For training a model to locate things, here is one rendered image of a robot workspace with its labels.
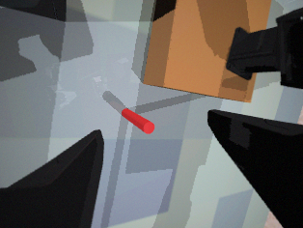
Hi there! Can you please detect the red peg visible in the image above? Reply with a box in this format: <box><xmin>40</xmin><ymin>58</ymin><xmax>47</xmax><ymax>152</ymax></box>
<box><xmin>122</xmin><ymin>108</ymin><xmax>154</xmax><ymax>134</ymax></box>

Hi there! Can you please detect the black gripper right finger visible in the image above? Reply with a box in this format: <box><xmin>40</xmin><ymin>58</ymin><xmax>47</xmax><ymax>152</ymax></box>
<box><xmin>207</xmin><ymin>109</ymin><xmax>303</xmax><ymax>228</ymax></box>

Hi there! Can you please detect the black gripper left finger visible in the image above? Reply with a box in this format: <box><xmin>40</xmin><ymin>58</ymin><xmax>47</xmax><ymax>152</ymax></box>
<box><xmin>0</xmin><ymin>129</ymin><xmax>104</xmax><ymax>228</ymax></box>

